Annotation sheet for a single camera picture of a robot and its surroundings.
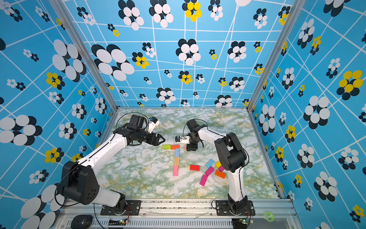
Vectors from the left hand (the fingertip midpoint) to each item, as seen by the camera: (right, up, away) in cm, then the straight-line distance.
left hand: (161, 136), depth 84 cm
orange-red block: (+6, -9, +13) cm, 16 cm away
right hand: (+18, -6, +15) cm, 24 cm away
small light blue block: (+30, -17, +5) cm, 35 cm away
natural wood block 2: (+14, -7, +6) cm, 17 cm away
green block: (+1, -8, +12) cm, 15 cm away
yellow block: (+35, -18, +4) cm, 40 cm away
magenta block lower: (+25, -25, -2) cm, 36 cm away
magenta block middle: (+29, -21, +2) cm, 36 cm away
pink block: (+9, -21, +3) cm, 23 cm away
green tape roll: (+57, -39, -13) cm, 70 cm away
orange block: (+36, -23, +1) cm, 42 cm away
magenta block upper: (+36, -20, +2) cm, 41 cm away
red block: (+20, -19, +2) cm, 28 cm away
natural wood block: (+9, -16, +5) cm, 19 cm away
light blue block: (+9, -12, +9) cm, 17 cm away
